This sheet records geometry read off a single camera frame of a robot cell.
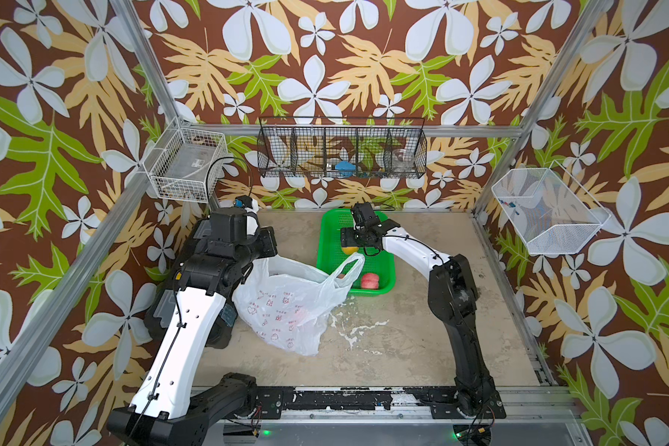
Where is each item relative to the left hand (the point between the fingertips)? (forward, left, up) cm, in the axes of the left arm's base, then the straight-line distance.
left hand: (275, 231), depth 70 cm
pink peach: (+1, -28, -27) cm, 39 cm away
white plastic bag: (-11, -2, -19) cm, 22 cm away
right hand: (+18, -20, -24) cm, 36 cm away
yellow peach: (+15, -21, -28) cm, 38 cm away
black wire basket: (+43, -18, -3) cm, 46 cm away
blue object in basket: (+32, -19, -4) cm, 38 cm away
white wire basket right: (+12, -81, -5) cm, 82 cm away
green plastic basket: (+12, -15, -32) cm, 37 cm away
